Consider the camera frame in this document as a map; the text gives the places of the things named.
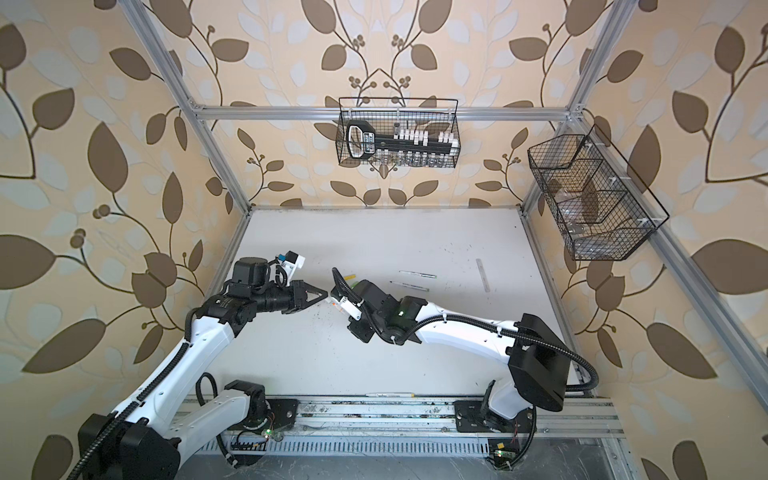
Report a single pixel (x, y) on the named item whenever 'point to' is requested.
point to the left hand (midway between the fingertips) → (326, 293)
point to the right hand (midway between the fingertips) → (353, 318)
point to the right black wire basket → (600, 205)
